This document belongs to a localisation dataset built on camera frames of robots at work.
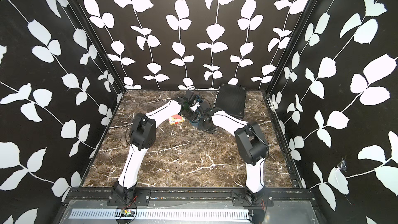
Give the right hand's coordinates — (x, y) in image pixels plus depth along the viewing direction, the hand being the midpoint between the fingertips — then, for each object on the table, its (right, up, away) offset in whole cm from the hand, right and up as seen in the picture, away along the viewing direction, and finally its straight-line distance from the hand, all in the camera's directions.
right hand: (199, 127), depth 94 cm
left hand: (-3, +7, +6) cm, 10 cm away
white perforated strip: (-2, -37, -24) cm, 44 cm away
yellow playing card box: (-16, +4, +7) cm, 18 cm away
